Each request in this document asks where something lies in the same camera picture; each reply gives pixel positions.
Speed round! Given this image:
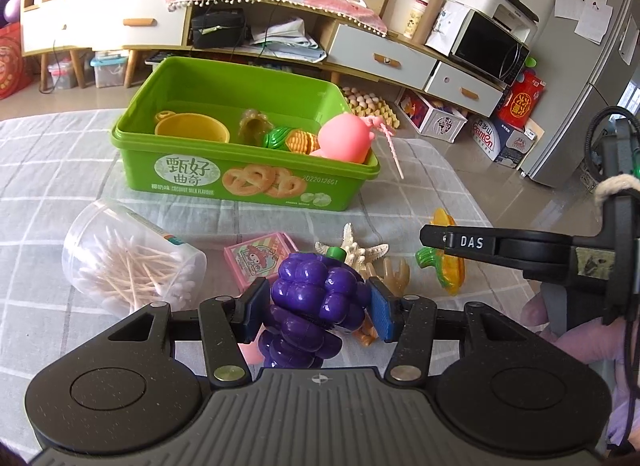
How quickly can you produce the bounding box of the clear cotton swab jar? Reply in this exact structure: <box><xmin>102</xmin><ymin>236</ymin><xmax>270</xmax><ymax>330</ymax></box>
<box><xmin>61</xmin><ymin>198</ymin><xmax>207</xmax><ymax>314</ymax></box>

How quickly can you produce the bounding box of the white and blue carton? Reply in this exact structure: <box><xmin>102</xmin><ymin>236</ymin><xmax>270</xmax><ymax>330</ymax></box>
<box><xmin>467</xmin><ymin>113</ymin><xmax>536</xmax><ymax>169</ymax></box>

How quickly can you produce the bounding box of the brown translucent toy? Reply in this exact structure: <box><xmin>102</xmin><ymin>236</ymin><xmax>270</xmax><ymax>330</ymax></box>
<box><xmin>237</xmin><ymin>110</ymin><xmax>275</xmax><ymax>145</ymax></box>

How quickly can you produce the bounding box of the white plastic crate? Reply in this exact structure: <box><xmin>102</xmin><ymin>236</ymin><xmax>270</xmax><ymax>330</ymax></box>
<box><xmin>397</xmin><ymin>88</ymin><xmax>471</xmax><ymax>135</ymax></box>

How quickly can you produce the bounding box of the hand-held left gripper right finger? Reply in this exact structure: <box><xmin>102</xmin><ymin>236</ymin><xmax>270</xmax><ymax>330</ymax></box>
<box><xmin>367</xmin><ymin>277</ymin><xmax>551</xmax><ymax>383</ymax></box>

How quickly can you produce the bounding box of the red printed bag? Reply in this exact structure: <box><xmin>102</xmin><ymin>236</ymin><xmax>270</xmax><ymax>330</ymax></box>
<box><xmin>0</xmin><ymin>23</ymin><xmax>26</xmax><ymax>100</ymax></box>

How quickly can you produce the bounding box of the pink card box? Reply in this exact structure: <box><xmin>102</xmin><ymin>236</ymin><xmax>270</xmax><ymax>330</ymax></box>
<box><xmin>223</xmin><ymin>232</ymin><xmax>299</xmax><ymax>291</ymax></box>

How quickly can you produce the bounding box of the red gift box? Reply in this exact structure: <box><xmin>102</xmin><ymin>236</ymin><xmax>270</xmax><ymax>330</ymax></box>
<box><xmin>495</xmin><ymin>70</ymin><xmax>547</xmax><ymax>131</ymax></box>

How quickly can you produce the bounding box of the yellow egg tray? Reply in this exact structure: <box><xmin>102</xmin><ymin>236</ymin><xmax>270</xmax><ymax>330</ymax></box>
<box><xmin>340</xmin><ymin>86</ymin><xmax>403</xmax><ymax>129</ymax></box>

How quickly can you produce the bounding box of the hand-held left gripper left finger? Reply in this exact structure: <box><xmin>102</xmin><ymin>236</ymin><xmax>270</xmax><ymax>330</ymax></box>
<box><xmin>85</xmin><ymin>277</ymin><xmax>271</xmax><ymax>389</ymax></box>

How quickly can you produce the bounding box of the wood and white TV cabinet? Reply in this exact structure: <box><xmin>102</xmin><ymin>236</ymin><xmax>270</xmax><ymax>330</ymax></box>
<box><xmin>20</xmin><ymin>0</ymin><xmax>506</xmax><ymax>119</ymax></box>

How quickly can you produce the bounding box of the checked grey tablecloth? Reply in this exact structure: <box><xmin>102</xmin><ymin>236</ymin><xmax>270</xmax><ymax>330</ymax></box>
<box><xmin>0</xmin><ymin>108</ymin><xmax>501</xmax><ymax>452</ymax></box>

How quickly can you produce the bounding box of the yellow corn toy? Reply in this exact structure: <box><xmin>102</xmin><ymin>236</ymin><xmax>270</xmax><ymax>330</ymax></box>
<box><xmin>414</xmin><ymin>209</ymin><xmax>471</xmax><ymax>295</ymax></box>
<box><xmin>264</xmin><ymin>127</ymin><xmax>321</xmax><ymax>153</ymax></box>

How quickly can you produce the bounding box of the person's right hand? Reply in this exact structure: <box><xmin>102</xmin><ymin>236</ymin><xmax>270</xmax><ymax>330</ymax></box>
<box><xmin>521</xmin><ymin>294</ymin><xmax>626</xmax><ymax>372</ymax></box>

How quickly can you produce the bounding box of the white starfish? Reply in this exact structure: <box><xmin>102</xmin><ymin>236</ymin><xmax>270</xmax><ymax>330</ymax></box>
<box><xmin>315</xmin><ymin>223</ymin><xmax>390</xmax><ymax>277</ymax></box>

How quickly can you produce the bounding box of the black bag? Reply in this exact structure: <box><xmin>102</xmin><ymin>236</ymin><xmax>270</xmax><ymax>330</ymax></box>
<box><xmin>191</xmin><ymin>8</ymin><xmax>251</xmax><ymax>50</ymax></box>

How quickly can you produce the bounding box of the grey refrigerator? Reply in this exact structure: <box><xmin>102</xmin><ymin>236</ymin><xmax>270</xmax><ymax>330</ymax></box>
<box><xmin>520</xmin><ymin>0</ymin><xmax>640</xmax><ymax>189</ymax></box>

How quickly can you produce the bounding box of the stack of papers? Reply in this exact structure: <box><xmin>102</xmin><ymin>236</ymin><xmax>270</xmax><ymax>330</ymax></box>
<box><xmin>250</xmin><ymin>17</ymin><xmax>326</xmax><ymax>62</ymax></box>

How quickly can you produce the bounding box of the tall white and red tube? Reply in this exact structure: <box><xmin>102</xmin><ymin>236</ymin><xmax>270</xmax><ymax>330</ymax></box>
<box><xmin>404</xmin><ymin>0</ymin><xmax>441</xmax><ymax>41</ymax></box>

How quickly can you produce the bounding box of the black microwave oven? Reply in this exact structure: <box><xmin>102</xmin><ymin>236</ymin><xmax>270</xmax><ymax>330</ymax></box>
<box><xmin>448</xmin><ymin>10</ymin><xmax>531</xmax><ymax>86</ymax></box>

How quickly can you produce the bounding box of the pink round toy with strap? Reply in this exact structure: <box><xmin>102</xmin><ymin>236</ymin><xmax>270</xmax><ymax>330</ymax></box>
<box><xmin>316</xmin><ymin>114</ymin><xmax>405</xmax><ymax>181</ymax></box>

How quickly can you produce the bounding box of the green plastic box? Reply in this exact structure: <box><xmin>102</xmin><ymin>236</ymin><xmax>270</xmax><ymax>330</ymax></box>
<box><xmin>111</xmin><ymin>56</ymin><xmax>383</xmax><ymax>211</ymax></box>

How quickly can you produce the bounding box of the clear storage box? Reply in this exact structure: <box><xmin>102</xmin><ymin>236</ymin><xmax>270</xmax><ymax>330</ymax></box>
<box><xmin>90</xmin><ymin>50</ymin><xmax>130</xmax><ymax>89</ymax></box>
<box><xmin>47</xmin><ymin>58</ymin><xmax>78</xmax><ymax>90</ymax></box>

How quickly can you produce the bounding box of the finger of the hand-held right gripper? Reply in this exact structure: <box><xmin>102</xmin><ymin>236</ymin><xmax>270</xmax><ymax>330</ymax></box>
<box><xmin>419</xmin><ymin>223</ymin><xmax>577</xmax><ymax>281</ymax></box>

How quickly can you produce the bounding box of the yellow plastic cup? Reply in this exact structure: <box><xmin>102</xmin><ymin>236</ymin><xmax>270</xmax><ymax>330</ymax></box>
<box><xmin>154</xmin><ymin>110</ymin><xmax>231</xmax><ymax>147</ymax></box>

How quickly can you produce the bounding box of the purple grape toy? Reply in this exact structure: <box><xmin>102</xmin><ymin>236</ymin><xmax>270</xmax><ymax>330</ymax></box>
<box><xmin>257</xmin><ymin>247</ymin><xmax>371</xmax><ymax>371</ymax></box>

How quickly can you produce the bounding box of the black power cable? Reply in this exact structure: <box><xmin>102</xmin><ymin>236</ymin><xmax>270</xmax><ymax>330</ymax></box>
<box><xmin>257</xmin><ymin>0</ymin><xmax>293</xmax><ymax>59</ymax></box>

